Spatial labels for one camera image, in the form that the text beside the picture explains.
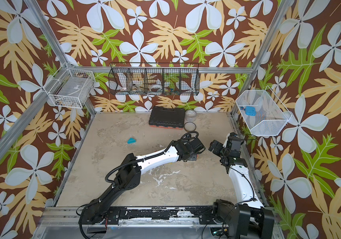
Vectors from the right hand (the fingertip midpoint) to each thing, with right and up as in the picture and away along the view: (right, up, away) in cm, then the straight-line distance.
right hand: (216, 145), depth 85 cm
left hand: (-13, -6, +4) cm, 15 cm away
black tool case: (-29, +17, +27) cm, 43 cm away
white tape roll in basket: (-36, +37, +14) cm, 54 cm away
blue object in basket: (+20, +20, +1) cm, 29 cm away
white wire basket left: (-85, +33, +1) cm, 92 cm away
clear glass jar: (-10, +20, +34) cm, 40 cm away
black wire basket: (-24, +42, +11) cm, 50 cm away
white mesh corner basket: (+26, +19, -1) cm, 32 cm away
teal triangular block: (-54, +1, +17) cm, 57 cm away
